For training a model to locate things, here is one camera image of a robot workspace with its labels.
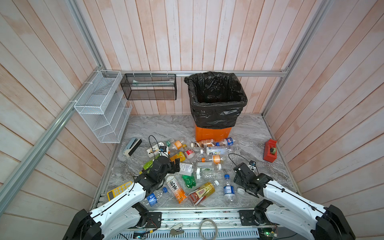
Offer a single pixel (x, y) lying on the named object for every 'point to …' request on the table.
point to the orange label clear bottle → (215, 159)
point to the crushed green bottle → (190, 180)
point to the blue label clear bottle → (153, 199)
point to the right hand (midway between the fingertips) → (240, 178)
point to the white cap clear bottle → (210, 173)
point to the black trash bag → (216, 98)
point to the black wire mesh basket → (149, 86)
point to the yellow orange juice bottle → (180, 155)
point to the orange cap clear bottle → (177, 145)
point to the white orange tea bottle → (176, 189)
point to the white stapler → (135, 143)
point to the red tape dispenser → (270, 150)
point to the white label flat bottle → (185, 169)
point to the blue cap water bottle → (229, 191)
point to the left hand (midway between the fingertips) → (172, 162)
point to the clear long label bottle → (217, 150)
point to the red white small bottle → (189, 154)
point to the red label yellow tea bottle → (203, 192)
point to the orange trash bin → (214, 134)
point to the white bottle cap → (241, 191)
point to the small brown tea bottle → (203, 143)
